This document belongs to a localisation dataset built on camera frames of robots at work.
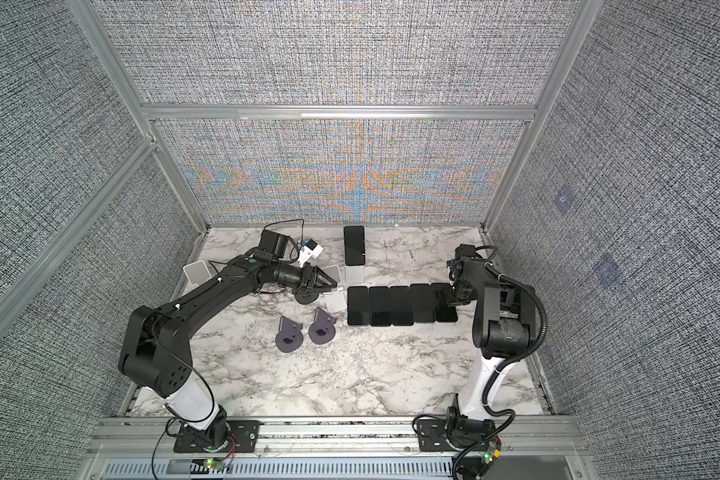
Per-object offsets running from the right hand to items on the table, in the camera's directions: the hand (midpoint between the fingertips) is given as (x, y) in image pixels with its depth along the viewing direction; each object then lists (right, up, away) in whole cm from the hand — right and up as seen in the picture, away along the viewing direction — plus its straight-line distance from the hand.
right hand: (461, 299), depth 98 cm
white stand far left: (-85, +8, -4) cm, 86 cm away
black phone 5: (-12, -1, +3) cm, 12 cm away
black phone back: (-35, +18, +1) cm, 40 cm away
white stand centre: (-41, -1, -1) cm, 42 cm away
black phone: (-7, -4, -4) cm, 8 cm away
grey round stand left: (-53, -9, -13) cm, 56 cm away
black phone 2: (-34, -2, -1) cm, 34 cm away
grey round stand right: (-44, -7, -13) cm, 46 cm away
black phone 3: (-27, -3, +1) cm, 27 cm away
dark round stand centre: (-51, +1, -1) cm, 51 cm away
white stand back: (-35, +8, +2) cm, 36 cm away
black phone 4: (-19, -3, +3) cm, 20 cm away
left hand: (-41, +6, -19) cm, 45 cm away
